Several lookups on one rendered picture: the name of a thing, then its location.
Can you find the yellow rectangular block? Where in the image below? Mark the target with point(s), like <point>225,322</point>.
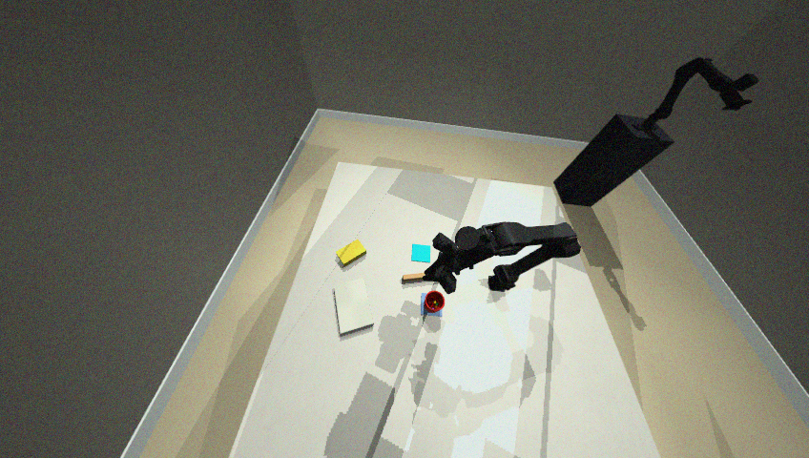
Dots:
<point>351,252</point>

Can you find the red cup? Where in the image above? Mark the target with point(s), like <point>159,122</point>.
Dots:
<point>434,296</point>

